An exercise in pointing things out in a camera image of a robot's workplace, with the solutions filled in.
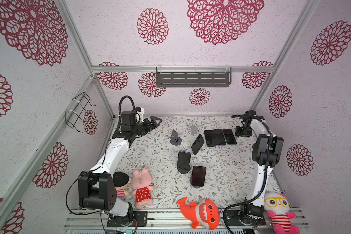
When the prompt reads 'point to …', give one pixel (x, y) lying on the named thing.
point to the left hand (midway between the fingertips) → (157, 125)
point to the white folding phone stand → (194, 130)
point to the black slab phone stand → (183, 168)
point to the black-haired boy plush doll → (120, 181)
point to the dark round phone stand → (194, 186)
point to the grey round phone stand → (175, 140)
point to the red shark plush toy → (206, 213)
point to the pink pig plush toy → (141, 183)
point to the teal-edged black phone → (229, 136)
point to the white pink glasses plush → (278, 205)
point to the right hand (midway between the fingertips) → (241, 132)
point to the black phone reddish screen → (198, 176)
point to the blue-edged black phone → (219, 137)
